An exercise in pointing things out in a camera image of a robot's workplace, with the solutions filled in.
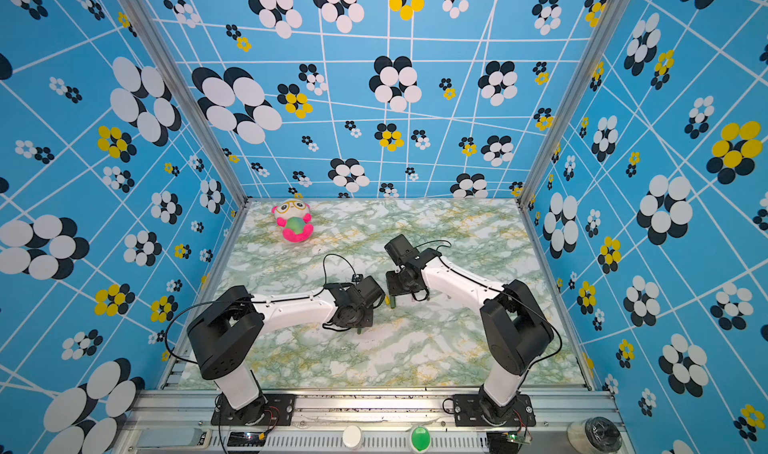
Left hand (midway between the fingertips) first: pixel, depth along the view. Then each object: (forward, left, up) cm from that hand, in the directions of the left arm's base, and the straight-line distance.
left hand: (370, 319), depth 89 cm
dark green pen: (-4, +3, 0) cm, 5 cm away
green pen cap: (+5, -7, +2) cm, 9 cm away
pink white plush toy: (+35, +29, +7) cm, 46 cm away
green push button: (-30, -13, +11) cm, 34 cm away
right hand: (+8, -8, +6) cm, 13 cm away
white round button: (-30, +2, +7) cm, 31 cm away
